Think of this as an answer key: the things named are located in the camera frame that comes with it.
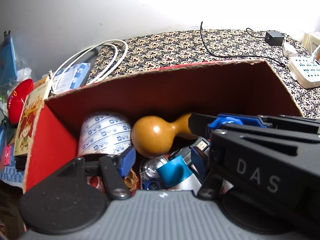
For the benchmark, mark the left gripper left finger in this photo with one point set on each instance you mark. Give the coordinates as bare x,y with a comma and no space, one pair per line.
114,168

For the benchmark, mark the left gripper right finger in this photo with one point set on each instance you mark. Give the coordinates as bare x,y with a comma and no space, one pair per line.
210,188

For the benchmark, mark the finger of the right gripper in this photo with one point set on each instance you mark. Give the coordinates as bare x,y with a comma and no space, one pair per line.
201,124

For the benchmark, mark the white tube blue cap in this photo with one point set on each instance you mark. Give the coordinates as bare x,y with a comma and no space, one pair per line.
176,175

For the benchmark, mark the brown gourd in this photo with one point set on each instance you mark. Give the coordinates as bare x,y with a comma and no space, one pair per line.
153,137

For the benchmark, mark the pine cone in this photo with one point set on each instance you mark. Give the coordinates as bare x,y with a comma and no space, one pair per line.
131,181

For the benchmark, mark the silver round metal object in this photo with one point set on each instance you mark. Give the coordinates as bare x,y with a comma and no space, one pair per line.
149,177

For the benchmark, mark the white blue printed cup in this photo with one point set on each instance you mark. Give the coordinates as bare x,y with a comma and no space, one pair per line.
104,133

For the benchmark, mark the red cardboard box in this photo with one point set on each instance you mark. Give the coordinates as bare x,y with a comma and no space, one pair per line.
249,87

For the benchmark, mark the patterned floral tablecloth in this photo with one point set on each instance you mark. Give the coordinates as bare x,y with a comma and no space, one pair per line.
156,51

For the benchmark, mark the blue white tissue pack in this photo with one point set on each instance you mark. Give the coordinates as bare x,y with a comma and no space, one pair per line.
71,79

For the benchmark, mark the illustrated paper bag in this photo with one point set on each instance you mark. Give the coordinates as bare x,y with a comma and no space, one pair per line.
31,107

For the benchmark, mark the white power strip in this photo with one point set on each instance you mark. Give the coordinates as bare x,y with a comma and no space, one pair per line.
305,71

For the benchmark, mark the black power adapter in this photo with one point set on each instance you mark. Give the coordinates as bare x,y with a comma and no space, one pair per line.
274,38

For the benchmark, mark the white charger plug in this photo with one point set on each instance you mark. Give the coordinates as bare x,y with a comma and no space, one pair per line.
288,50

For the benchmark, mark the red round cushion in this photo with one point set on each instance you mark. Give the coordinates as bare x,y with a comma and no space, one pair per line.
17,98

